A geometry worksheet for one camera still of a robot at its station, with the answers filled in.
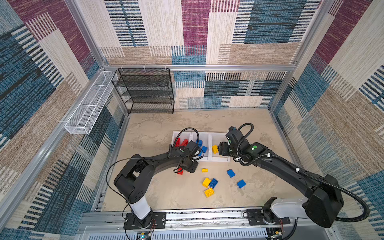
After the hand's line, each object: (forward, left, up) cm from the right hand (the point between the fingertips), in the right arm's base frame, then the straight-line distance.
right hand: (223, 150), depth 82 cm
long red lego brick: (+13, +27, -14) cm, 33 cm away
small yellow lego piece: (-6, +10, -13) cm, 17 cm away
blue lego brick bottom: (-13, +6, -14) cm, 20 cm away
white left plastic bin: (+15, +18, -7) cm, 25 cm away
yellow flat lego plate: (-18, +9, -14) cm, 24 cm away
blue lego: (+9, +9, -13) cm, 18 cm away
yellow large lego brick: (+5, +4, -7) cm, 9 cm away
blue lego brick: (-7, -5, -15) cm, 17 cm away
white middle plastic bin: (+17, +8, -14) cm, 24 cm away
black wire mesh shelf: (+49, +50, +3) cm, 70 cm away
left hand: (-3, +17, -12) cm, 21 cm away
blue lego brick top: (+12, +12, -12) cm, 21 cm away
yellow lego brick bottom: (-13, +10, -12) cm, 20 cm away
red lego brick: (-6, +24, -14) cm, 28 cm away
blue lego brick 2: (-14, -10, -15) cm, 22 cm away
